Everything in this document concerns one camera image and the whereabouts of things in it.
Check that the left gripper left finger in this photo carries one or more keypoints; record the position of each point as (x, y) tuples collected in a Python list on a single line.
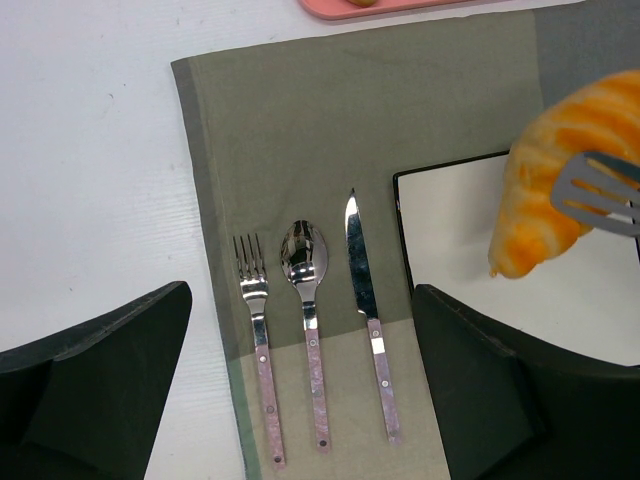
[(86, 402)]

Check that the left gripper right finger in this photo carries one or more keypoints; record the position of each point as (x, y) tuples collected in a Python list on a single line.
[(512, 406)]

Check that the metal serving tongs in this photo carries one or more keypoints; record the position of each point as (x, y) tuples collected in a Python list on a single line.
[(599, 190)]

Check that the white square plate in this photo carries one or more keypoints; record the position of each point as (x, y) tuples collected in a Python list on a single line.
[(516, 260)]

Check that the grey green placemat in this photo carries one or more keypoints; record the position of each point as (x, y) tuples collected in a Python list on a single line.
[(285, 130)]

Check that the pink serving tray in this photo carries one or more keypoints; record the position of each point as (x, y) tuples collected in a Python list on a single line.
[(347, 10)]

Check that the small striped croissant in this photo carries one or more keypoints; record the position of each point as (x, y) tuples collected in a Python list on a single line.
[(363, 3)]

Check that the pink handled fork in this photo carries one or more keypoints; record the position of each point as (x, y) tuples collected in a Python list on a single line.
[(255, 291)]

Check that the pink handled knife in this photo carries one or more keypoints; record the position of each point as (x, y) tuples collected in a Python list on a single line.
[(366, 305)]

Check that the pink handled spoon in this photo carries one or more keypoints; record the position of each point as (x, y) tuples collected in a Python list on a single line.
[(304, 261)]

